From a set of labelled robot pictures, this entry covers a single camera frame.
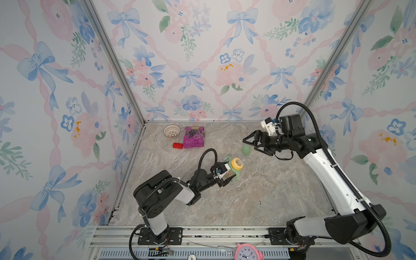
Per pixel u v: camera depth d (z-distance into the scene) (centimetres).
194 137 103
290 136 54
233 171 75
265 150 63
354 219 38
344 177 43
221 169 68
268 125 67
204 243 73
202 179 67
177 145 104
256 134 63
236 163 74
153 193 43
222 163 72
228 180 75
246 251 69
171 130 113
